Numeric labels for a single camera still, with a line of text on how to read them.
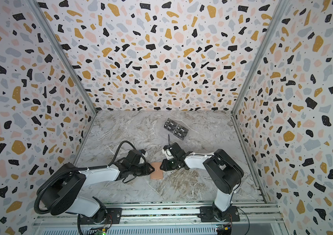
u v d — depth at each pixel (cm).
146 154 86
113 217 73
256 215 76
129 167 70
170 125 103
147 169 78
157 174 88
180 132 100
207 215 74
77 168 49
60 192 43
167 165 82
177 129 100
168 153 84
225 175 48
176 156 75
